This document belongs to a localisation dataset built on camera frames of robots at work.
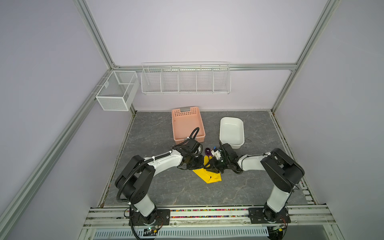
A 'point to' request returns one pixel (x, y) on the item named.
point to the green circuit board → (150, 231)
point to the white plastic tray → (231, 131)
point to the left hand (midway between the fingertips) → (204, 167)
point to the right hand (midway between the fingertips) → (204, 169)
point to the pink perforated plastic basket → (185, 120)
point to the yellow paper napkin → (209, 177)
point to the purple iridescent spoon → (208, 151)
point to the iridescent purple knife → (215, 147)
